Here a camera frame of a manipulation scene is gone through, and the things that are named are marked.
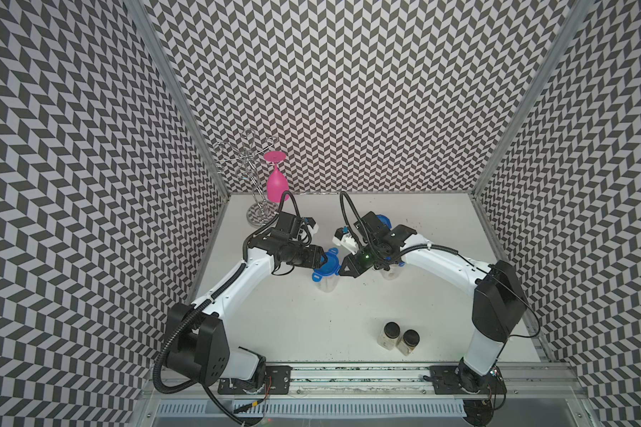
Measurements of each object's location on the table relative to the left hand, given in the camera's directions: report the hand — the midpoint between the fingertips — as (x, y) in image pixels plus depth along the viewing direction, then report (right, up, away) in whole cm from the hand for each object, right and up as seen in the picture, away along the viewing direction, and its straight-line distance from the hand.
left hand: (319, 261), depth 82 cm
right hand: (+8, -4, -2) cm, 9 cm away
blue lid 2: (+20, +3, -21) cm, 29 cm away
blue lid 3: (+4, -1, -3) cm, 5 cm away
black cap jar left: (+20, -19, -10) cm, 29 cm away
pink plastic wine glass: (-15, +25, +9) cm, 31 cm away
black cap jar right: (+26, -21, -9) cm, 34 cm away
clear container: (+25, -5, +7) cm, 26 cm away
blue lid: (+23, +13, +11) cm, 28 cm away
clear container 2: (+3, -8, +5) cm, 10 cm away
